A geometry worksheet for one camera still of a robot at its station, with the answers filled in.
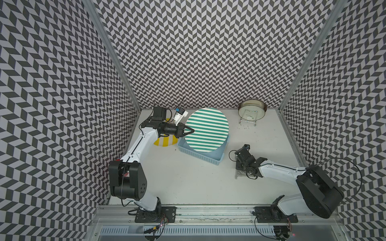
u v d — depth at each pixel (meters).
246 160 0.69
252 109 1.02
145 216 0.69
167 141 0.99
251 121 1.15
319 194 0.42
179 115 0.72
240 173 0.85
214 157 0.90
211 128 0.87
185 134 0.74
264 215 0.72
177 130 0.70
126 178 0.43
